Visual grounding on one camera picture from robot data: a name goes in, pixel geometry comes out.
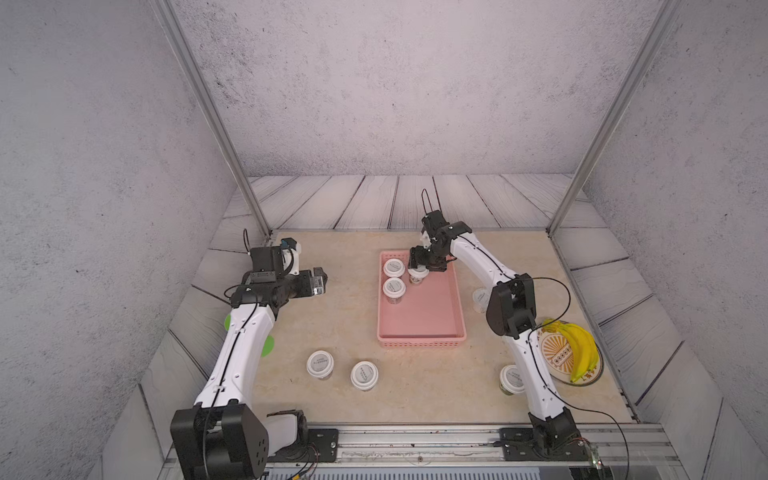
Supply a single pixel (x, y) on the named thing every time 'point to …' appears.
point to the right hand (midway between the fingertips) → (416, 265)
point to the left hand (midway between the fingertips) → (314, 276)
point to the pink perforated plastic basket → (430, 315)
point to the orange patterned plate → (558, 355)
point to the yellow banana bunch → (584, 346)
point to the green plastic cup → (267, 346)
